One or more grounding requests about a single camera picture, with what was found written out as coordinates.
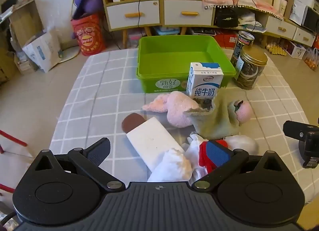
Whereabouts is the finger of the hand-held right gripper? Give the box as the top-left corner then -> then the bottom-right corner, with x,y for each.
283,120 -> 319,138

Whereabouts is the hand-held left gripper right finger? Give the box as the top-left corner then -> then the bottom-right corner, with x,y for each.
192,141 -> 287,191

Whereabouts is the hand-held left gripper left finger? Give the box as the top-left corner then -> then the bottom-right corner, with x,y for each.
33,137 -> 126,193

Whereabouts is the white plush with red scarf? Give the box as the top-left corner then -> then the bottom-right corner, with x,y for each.
187,132 -> 227,179

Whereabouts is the green dressed pink head doll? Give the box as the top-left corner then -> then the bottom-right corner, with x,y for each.
184,94 -> 253,140

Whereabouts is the white soft cloth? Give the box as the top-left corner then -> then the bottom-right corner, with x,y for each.
147,147 -> 193,183

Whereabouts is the white ice cream bar toy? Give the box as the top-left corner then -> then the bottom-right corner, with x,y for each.
122,113 -> 186,172

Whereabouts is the pink plush toy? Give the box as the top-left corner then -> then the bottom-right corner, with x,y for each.
142,91 -> 200,129

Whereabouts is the green plastic bin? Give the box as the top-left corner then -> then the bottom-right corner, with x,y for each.
136,35 -> 237,94

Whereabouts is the bag of oranges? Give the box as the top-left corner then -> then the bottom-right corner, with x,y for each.
304,48 -> 319,71

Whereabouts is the glass jar gold lid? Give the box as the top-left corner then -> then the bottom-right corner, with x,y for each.
233,46 -> 268,90

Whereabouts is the white blue milk carton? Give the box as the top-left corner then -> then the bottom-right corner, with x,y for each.
186,62 -> 224,102

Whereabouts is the white storage box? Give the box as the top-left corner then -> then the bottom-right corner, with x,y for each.
282,39 -> 307,60

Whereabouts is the tray of eggs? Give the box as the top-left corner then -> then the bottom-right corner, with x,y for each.
268,43 -> 287,56

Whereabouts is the red chair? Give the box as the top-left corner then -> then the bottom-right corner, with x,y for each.
0,130 -> 28,194

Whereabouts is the printed tin can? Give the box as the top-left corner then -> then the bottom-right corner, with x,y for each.
230,31 -> 255,67

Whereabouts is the low wooden drawer cabinet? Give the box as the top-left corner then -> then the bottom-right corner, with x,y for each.
249,6 -> 317,47

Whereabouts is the black appliance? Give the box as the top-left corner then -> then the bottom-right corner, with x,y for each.
301,6 -> 319,32

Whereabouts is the red box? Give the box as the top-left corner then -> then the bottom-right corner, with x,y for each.
214,30 -> 238,48

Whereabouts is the red printed bag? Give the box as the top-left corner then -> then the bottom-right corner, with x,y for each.
70,14 -> 106,56

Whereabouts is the white cardboard box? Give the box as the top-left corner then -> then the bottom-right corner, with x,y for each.
22,30 -> 63,73

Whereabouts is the black bag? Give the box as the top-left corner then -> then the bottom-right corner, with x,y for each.
215,8 -> 238,28

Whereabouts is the clear plastic container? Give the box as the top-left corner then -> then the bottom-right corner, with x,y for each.
153,26 -> 180,36

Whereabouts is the purple bag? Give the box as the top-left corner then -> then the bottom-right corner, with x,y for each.
72,0 -> 104,20

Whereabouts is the wooden bookshelf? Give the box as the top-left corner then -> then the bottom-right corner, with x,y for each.
0,0 -> 43,83

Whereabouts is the black power cable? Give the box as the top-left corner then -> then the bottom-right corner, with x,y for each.
137,0 -> 143,30

